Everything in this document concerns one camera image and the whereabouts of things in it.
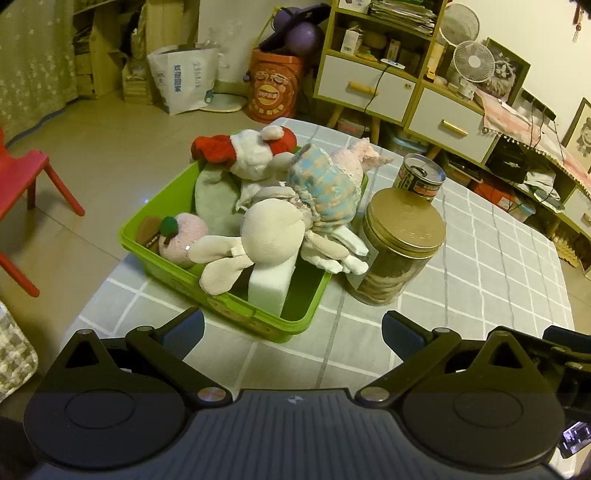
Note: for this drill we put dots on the metal pull-tab can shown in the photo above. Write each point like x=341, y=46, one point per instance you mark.
x=418, y=182

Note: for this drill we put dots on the black power strip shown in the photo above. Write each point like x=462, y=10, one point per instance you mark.
x=538, y=104

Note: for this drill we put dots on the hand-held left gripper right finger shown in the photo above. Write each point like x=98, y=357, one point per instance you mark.
x=401, y=332

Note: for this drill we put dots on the black box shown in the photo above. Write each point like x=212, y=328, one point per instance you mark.
x=508, y=161

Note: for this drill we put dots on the small white desk fan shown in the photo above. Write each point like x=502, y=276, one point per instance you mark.
x=473, y=62

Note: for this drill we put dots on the stack of cardboard boxes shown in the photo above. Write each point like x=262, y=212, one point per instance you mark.
x=106, y=55

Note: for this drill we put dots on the grey checked cushion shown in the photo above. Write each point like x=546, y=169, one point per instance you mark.
x=14, y=355

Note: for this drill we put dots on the framed cat picture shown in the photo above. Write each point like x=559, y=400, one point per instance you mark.
x=510, y=69

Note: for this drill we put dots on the red hanging ornament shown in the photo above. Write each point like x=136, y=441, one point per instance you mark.
x=577, y=25

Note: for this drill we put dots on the cream rabbit doll plaid dress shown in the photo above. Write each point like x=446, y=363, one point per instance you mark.
x=272, y=230

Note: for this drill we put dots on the white sponge block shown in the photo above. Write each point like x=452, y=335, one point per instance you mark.
x=270, y=286

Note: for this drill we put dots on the patterned curtain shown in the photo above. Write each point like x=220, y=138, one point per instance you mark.
x=32, y=55

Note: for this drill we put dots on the orange printed bag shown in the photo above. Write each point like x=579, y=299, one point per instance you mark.
x=272, y=87

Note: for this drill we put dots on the large clear storage box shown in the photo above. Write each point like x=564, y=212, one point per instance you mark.
x=404, y=141

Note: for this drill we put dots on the low wooden TV cabinet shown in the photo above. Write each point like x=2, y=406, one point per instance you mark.
x=577, y=198

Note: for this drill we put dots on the white floor fan base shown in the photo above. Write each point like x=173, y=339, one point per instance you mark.
x=226, y=102

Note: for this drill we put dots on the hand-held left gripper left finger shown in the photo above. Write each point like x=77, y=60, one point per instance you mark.
x=184, y=330

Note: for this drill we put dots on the purple exercise ball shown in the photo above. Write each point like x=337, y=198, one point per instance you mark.
x=304, y=39

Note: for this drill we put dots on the white paper shopping bag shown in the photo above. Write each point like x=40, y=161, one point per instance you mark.
x=184, y=78

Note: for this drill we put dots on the red chair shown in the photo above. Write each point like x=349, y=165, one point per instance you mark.
x=23, y=170

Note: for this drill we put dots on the gold lid clear jar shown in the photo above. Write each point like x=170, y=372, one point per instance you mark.
x=401, y=221

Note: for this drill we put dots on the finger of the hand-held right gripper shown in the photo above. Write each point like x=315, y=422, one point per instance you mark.
x=561, y=334
x=540, y=350

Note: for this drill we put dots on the egg tray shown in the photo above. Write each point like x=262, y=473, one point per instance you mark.
x=567, y=247

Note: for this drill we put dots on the red white Santa plush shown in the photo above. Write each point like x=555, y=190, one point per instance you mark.
x=249, y=152

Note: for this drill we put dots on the wooden shelf cabinet white drawers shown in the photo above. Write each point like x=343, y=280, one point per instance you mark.
x=364, y=87

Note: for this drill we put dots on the large white fan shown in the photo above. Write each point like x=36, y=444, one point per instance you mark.
x=459, y=23

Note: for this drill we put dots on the green plastic bin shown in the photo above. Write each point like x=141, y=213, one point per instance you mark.
x=300, y=295

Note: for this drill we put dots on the framed cartoon girl picture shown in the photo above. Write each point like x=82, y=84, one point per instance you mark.
x=579, y=131

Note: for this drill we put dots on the red box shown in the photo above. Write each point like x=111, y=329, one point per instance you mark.
x=494, y=194

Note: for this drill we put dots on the small clear storage box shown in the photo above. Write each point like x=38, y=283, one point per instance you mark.
x=353, y=127

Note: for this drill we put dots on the brown round puff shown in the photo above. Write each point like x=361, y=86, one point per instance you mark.
x=150, y=235

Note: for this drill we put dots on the pink apple plush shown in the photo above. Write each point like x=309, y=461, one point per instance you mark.
x=184, y=235

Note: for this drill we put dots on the pink fringed table runner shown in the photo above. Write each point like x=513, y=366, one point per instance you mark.
x=508, y=115

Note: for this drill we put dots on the stack of papers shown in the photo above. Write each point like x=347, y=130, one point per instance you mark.
x=401, y=16

